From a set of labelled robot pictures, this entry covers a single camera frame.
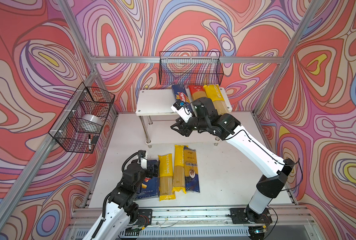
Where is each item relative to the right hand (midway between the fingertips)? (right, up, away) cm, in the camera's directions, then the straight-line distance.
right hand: (176, 126), depth 69 cm
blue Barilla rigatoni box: (-14, -32, +8) cm, 36 cm away
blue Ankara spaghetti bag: (+8, -26, +18) cm, 32 cm away
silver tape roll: (-41, +2, +1) cm, 41 cm away
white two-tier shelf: (-10, +5, +5) cm, 12 cm away
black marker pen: (-43, -8, +3) cm, 44 cm away
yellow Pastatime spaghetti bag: (-6, -34, +12) cm, 37 cm away
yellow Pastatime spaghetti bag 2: (+1, -31, +14) cm, 34 cm away
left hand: (-13, -18, +11) cm, 24 cm away
